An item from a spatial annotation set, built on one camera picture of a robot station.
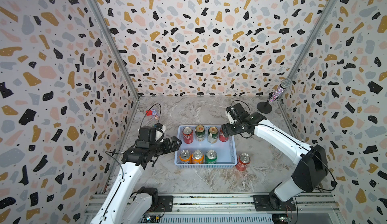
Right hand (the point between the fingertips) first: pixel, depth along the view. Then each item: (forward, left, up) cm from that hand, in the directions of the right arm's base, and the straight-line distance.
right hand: (228, 129), depth 85 cm
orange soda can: (-14, +17, -5) cm, 23 cm away
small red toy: (+20, +51, -10) cm, 56 cm away
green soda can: (-14, +10, -5) cm, 18 cm away
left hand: (-11, +28, +3) cm, 30 cm away
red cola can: (-2, +23, -4) cm, 24 cm away
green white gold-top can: (-1, +9, -5) cm, 10 cm away
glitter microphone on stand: (+31, -32, -16) cm, 48 cm away
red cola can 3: (-15, -7, -5) cm, 17 cm away
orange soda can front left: (-15, +23, -4) cm, 28 cm away
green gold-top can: (+1, +16, -5) cm, 17 cm away
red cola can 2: (+3, +3, -14) cm, 14 cm away
